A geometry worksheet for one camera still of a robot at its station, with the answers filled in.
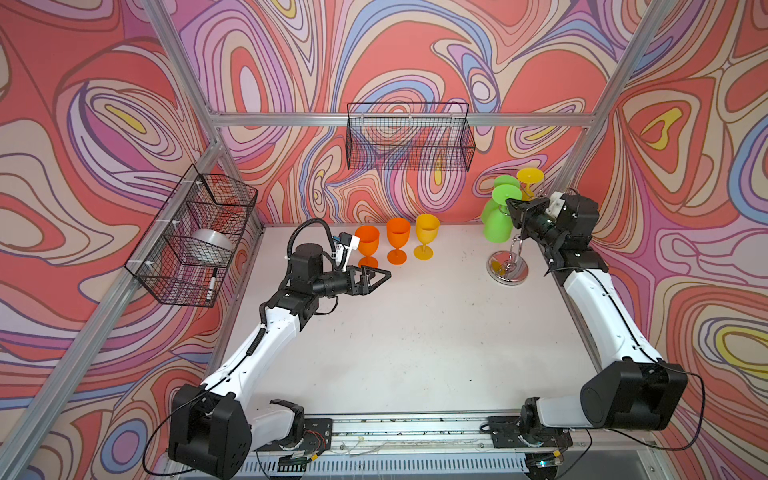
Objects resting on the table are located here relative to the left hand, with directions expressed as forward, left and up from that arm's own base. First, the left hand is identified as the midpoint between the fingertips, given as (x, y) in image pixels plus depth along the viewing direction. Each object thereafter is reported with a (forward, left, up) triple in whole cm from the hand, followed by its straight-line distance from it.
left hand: (383, 276), depth 72 cm
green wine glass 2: (+16, -32, +2) cm, 36 cm away
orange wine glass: (+24, +5, -13) cm, 28 cm away
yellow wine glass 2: (+33, -44, +6) cm, 55 cm away
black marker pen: (-2, +42, -1) cm, 42 cm away
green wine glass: (+29, -34, +6) cm, 45 cm away
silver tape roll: (+4, +41, +6) cm, 42 cm away
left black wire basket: (+21, +51, +6) cm, 55 cm away
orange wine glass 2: (+28, -5, -13) cm, 31 cm away
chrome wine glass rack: (+21, -44, -25) cm, 55 cm away
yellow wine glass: (+27, -15, -12) cm, 33 cm away
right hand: (+16, -31, +10) cm, 36 cm away
